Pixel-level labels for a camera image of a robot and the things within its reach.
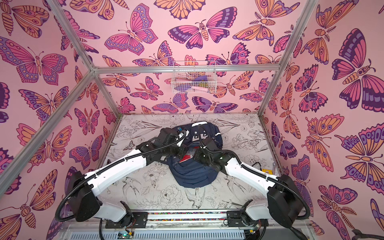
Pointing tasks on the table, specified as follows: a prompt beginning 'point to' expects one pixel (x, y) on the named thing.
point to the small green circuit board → (125, 235)
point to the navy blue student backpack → (187, 170)
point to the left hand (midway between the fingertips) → (189, 147)
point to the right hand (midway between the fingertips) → (192, 153)
